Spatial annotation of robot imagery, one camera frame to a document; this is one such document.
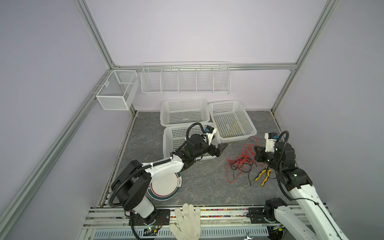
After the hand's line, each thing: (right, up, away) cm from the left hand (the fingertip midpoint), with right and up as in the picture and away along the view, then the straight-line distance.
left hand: (221, 142), depth 79 cm
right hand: (+17, -2, -3) cm, 18 cm away
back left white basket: (-27, +20, +41) cm, 53 cm away
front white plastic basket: (-29, +2, +23) cm, 37 cm away
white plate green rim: (-31, -26, +4) cm, 41 cm away
